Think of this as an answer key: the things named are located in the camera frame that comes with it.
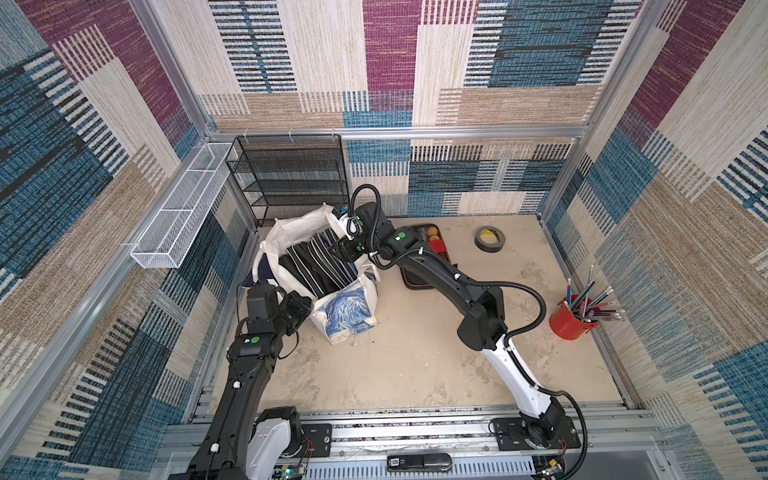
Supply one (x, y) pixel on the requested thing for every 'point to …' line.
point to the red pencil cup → (567, 324)
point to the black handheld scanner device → (419, 462)
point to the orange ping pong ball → (432, 231)
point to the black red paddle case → (437, 243)
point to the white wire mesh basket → (167, 239)
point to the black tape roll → (485, 246)
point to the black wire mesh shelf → (289, 170)
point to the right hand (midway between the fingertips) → (344, 245)
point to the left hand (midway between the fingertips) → (313, 296)
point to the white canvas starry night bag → (346, 315)
